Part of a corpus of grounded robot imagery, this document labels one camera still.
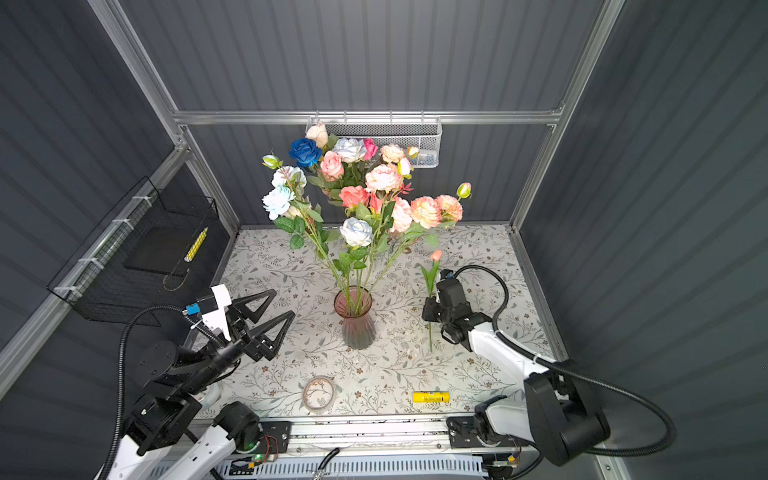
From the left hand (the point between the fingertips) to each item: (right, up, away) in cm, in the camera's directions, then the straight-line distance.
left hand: (284, 304), depth 56 cm
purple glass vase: (+10, -4, +23) cm, 25 cm away
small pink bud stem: (+32, +1, +35) cm, 48 cm away
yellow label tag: (+31, -28, +22) cm, 47 cm away
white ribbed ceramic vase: (+15, +4, +16) cm, 22 cm away
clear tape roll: (0, -29, +25) cm, 38 cm away
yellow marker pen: (-31, +10, +20) cm, 38 cm away
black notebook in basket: (-37, +11, +18) cm, 43 cm away
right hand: (+33, -5, +33) cm, 47 cm away
